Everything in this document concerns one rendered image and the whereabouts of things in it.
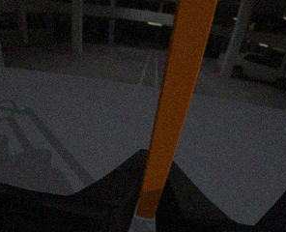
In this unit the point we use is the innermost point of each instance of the orange handle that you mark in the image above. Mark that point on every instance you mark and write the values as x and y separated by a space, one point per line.
191 29

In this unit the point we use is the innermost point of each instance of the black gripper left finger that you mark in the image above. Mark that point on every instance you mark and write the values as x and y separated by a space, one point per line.
105 206

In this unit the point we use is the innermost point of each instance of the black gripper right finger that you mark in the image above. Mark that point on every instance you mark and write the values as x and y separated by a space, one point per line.
182 207

